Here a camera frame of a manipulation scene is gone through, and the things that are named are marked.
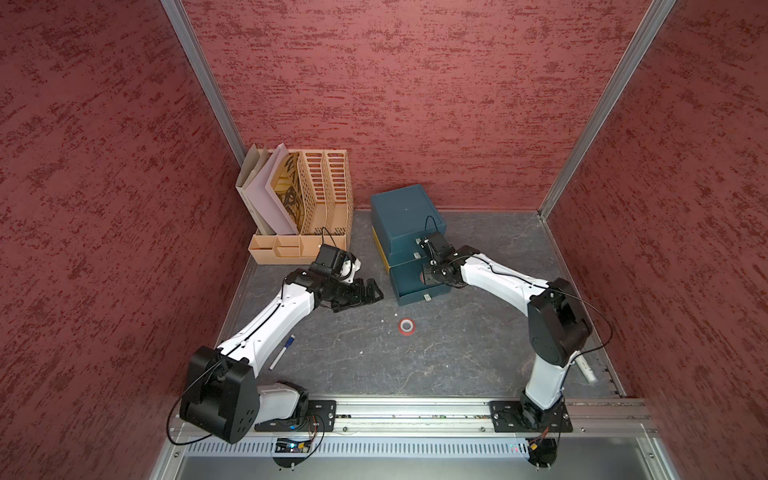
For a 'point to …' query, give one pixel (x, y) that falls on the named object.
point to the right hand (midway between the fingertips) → (434, 278)
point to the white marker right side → (586, 369)
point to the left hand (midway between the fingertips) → (368, 305)
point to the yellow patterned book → (288, 186)
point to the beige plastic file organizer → (326, 190)
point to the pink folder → (271, 218)
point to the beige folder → (253, 164)
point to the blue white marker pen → (288, 343)
